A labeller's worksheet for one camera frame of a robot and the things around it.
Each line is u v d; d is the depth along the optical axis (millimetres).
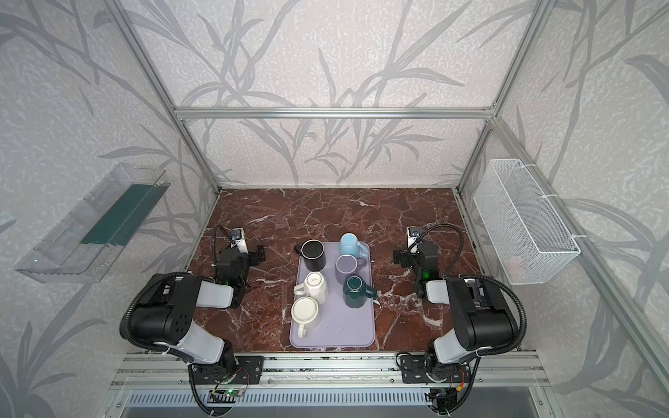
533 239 601
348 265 872
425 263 704
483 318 449
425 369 733
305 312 772
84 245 632
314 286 794
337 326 818
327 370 754
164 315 451
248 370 723
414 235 819
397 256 866
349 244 913
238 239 799
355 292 785
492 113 937
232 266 708
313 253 889
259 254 866
